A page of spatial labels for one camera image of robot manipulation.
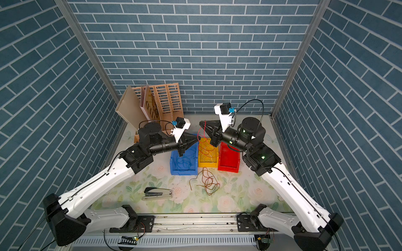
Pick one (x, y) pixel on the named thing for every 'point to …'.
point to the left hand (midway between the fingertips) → (203, 140)
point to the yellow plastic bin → (207, 161)
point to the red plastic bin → (229, 158)
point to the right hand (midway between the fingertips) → (204, 124)
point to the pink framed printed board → (147, 104)
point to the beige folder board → (129, 108)
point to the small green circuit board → (267, 240)
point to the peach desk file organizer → (167, 99)
